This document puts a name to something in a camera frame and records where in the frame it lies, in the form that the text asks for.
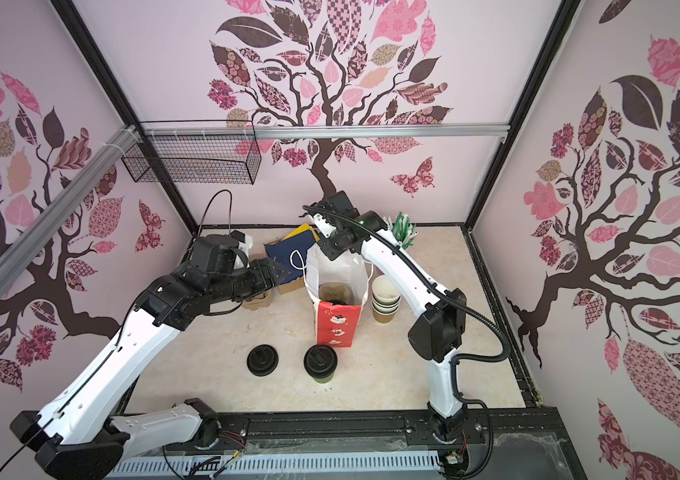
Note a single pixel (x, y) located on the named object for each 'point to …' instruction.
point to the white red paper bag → (337, 325)
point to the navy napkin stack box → (291, 251)
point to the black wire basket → (199, 152)
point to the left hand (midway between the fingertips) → (282, 280)
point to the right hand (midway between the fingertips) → (332, 236)
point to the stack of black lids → (262, 360)
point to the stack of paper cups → (385, 298)
